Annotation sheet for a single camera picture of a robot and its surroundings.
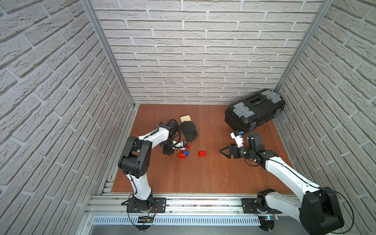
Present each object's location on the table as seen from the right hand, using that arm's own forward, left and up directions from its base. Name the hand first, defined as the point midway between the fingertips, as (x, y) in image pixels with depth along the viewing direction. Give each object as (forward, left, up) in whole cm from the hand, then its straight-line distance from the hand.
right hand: (226, 150), depth 82 cm
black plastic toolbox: (+21, -15, +7) cm, 27 cm away
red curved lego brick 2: (+3, +27, -9) cm, 28 cm away
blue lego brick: (+4, +23, -8) cm, 25 cm away
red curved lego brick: (+4, +14, -10) cm, 17 cm away
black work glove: (+23, +21, -10) cm, 32 cm away
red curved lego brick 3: (+11, +22, -11) cm, 27 cm away
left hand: (+9, +35, -9) cm, 37 cm away
